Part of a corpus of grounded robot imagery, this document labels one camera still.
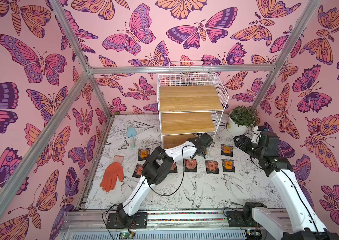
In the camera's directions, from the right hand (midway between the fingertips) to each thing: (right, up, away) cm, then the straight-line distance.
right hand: (237, 139), depth 78 cm
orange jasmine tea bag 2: (+3, -9, +22) cm, 24 cm away
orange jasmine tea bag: (+1, -17, +15) cm, 23 cm away
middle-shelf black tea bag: (-9, -18, +15) cm, 25 cm away
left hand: (-15, -9, +21) cm, 27 cm away
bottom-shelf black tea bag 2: (-22, -17, +15) cm, 32 cm away
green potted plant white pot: (+9, +12, +16) cm, 22 cm away
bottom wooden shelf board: (-34, -2, +25) cm, 42 cm away
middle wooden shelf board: (-25, +9, +6) cm, 27 cm away
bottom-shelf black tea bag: (-33, -20, +14) cm, 41 cm away
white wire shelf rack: (-19, +38, +19) cm, 47 cm away
